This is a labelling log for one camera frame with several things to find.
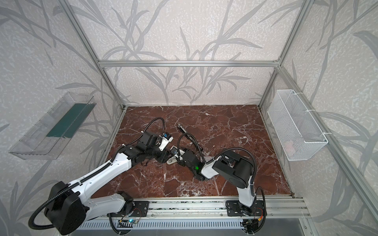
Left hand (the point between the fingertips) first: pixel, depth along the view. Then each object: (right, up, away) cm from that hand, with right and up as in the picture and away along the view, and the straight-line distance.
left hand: (171, 148), depth 81 cm
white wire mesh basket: (+58, +10, -19) cm, 61 cm away
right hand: (+4, 0, +9) cm, 10 cm away
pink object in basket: (+61, +2, -8) cm, 62 cm away
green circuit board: (-18, -33, -11) cm, 40 cm away
